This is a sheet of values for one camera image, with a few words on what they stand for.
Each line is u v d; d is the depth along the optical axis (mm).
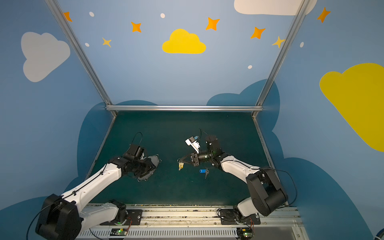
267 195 436
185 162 749
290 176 447
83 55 861
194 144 738
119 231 708
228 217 749
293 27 762
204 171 907
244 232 716
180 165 765
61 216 391
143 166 730
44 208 405
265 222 733
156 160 954
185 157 748
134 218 741
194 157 707
